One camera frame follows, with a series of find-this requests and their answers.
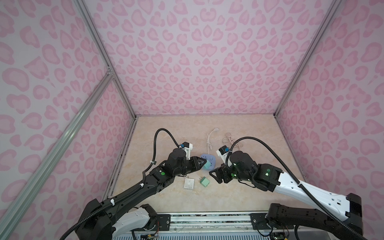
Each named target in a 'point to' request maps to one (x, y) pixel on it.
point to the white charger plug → (189, 183)
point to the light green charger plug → (204, 181)
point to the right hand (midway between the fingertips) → (214, 170)
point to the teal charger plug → (207, 165)
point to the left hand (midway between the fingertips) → (209, 163)
